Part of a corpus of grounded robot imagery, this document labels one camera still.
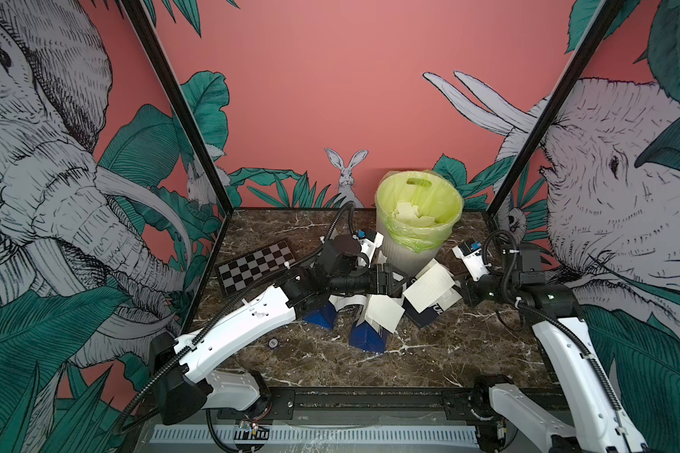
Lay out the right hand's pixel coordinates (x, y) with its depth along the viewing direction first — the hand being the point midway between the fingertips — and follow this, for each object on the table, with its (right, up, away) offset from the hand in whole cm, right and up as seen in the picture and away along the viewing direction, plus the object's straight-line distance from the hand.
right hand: (448, 273), depth 72 cm
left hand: (-14, +1, -9) cm, 16 cm away
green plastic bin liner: (+3, +24, +24) cm, 34 cm away
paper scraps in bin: (-4, +18, +31) cm, 36 cm away
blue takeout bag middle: (-21, -19, +7) cm, 29 cm away
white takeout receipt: (-4, -3, 0) cm, 5 cm away
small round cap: (-49, -23, +13) cm, 56 cm away
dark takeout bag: (-1, -16, +16) cm, 23 cm away
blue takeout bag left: (-33, -15, +12) cm, 38 cm away
